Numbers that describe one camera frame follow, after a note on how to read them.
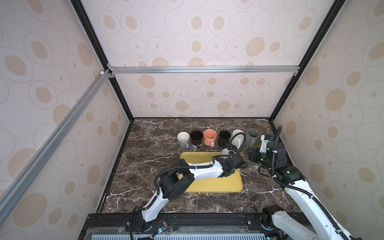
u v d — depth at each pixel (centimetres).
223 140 100
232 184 85
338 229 39
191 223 75
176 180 51
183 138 100
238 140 102
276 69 89
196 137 96
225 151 83
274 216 62
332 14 70
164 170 47
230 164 69
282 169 55
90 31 75
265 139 68
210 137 103
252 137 95
